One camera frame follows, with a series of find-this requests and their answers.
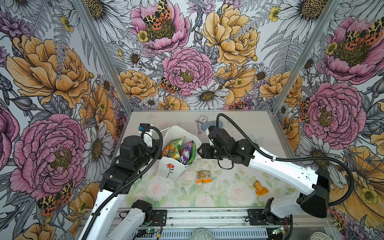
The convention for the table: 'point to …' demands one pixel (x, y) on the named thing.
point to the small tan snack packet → (203, 176)
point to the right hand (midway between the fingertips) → (202, 156)
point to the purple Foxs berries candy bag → (186, 153)
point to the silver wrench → (198, 123)
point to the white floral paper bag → (169, 169)
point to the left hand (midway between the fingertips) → (161, 145)
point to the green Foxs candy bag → (173, 151)
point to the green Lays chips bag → (193, 153)
